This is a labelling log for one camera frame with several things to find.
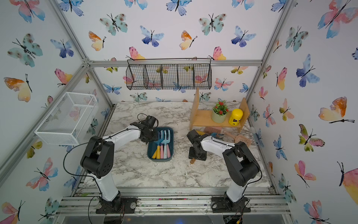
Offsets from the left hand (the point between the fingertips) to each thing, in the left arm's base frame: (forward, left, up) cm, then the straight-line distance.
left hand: (156, 136), depth 96 cm
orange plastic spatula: (-1, -58, -4) cm, 58 cm away
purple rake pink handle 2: (-13, -9, -2) cm, 16 cm away
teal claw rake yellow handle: (-5, -2, -1) cm, 5 cm away
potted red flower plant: (+8, -42, +14) cm, 45 cm away
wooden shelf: (+13, -33, +2) cm, 36 cm away
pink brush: (+7, -40, -4) cm, 41 cm away
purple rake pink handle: (-10, -4, -2) cm, 11 cm away
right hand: (-13, -26, -4) cm, 29 cm away
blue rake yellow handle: (+4, -40, -6) cm, 41 cm away
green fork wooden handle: (-16, -24, -3) cm, 29 cm away
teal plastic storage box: (-7, +3, -2) cm, 8 cm away
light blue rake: (-4, -6, -1) cm, 7 cm away
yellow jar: (+6, -52, +11) cm, 54 cm away
